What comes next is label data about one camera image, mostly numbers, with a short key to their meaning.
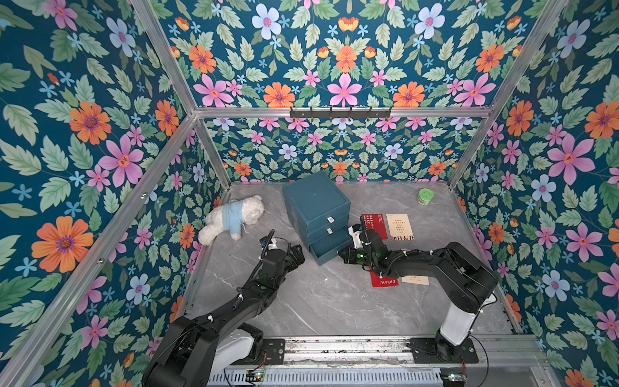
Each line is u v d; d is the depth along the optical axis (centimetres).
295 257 79
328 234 89
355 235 86
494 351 75
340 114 93
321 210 82
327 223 85
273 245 78
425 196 109
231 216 99
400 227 104
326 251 88
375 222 105
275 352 73
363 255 79
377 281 89
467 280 51
